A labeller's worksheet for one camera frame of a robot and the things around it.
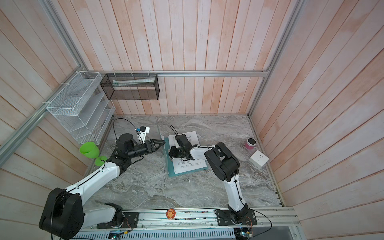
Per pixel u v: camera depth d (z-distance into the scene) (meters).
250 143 0.97
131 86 1.04
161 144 0.76
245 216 0.65
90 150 0.81
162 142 0.75
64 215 0.40
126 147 0.62
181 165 0.93
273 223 0.73
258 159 0.91
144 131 0.74
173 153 0.87
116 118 1.22
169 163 0.93
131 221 0.73
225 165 0.55
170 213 0.76
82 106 0.73
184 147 0.80
